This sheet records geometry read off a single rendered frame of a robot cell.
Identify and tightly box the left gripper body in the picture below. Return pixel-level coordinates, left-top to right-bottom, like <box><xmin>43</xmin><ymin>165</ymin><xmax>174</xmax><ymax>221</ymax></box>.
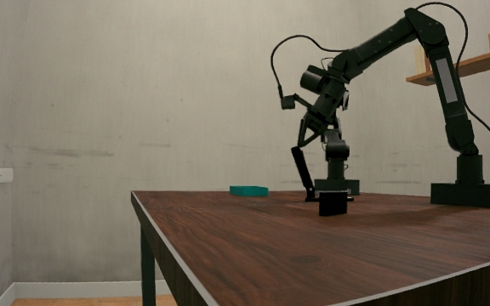
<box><xmin>284</xmin><ymin>93</ymin><xmax>338</xmax><ymax>127</ymax></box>

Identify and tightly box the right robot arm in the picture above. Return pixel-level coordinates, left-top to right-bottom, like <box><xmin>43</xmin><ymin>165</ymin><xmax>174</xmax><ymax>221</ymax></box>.
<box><xmin>314</xmin><ymin>109</ymin><xmax>360</xmax><ymax>183</ymax></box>

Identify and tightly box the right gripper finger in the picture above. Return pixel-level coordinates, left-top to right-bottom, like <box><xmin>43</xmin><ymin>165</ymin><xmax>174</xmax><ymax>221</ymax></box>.
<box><xmin>342</xmin><ymin>92</ymin><xmax>350</xmax><ymax>111</ymax></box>

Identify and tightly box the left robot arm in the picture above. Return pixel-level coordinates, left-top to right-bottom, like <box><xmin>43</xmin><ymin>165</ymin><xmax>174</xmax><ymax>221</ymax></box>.
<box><xmin>300</xmin><ymin>8</ymin><xmax>490</xmax><ymax>189</ymax></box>

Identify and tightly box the teal shallow tray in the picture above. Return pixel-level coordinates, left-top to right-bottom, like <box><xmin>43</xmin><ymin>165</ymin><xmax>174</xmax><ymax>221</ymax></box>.
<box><xmin>230</xmin><ymin>186</ymin><xmax>269</xmax><ymax>196</ymax></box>

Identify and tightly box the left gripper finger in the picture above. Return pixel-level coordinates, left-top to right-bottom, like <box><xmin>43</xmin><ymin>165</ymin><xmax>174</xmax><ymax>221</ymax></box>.
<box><xmin>299</xmin><ymin>114</ymin><xmax>328</xmax><ymax>146</ymax></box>
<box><xmin>297</xmin><ymin>118</ymin><xmax>318</xmax><ymax>148</ymax></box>

